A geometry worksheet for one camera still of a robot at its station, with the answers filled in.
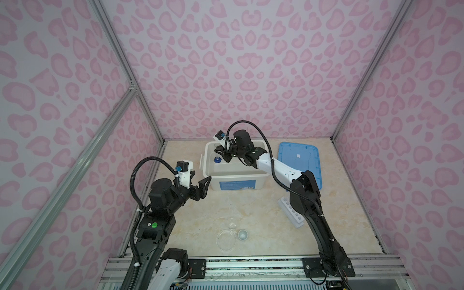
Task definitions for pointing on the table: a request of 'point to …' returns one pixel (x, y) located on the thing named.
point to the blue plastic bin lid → (301, 157)
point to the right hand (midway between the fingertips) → (218, 146)
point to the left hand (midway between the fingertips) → (202, 172)
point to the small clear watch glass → (232, 225)
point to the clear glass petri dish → (226, 240)
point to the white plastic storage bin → (234, 175)
